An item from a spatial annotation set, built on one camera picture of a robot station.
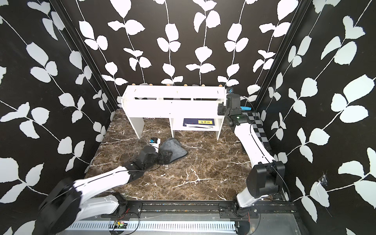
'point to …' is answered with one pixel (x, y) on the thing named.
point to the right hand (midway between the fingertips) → (222, 100)
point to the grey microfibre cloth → (172, 144)
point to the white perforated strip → (153, 226)
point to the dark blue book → (201, 123)
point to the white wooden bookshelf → (189, 107)
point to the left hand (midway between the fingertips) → (167, 150)
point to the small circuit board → (119, 224)
